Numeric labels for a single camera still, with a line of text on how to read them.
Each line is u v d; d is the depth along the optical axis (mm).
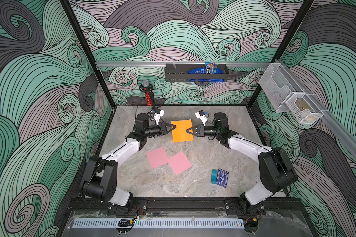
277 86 778
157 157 926
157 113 760
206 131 733
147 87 997
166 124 759
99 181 428
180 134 776
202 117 778
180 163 907
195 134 766
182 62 956
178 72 951
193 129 781
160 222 698
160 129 716
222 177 816
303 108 646
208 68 901
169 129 771
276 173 448
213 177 832
